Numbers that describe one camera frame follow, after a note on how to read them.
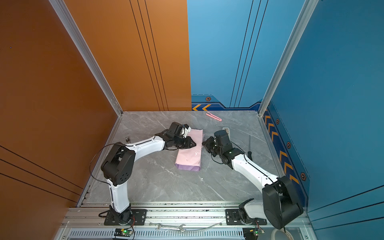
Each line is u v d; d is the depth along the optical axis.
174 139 0.75
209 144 0.75
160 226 0.71
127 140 1.02
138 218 0.74
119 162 0.52
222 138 0.64
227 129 1.03
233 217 0.72
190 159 0.86
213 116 1.16
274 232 0.68
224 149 0.64
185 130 0.79
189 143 0.81
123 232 0.71
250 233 0.70
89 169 0.95
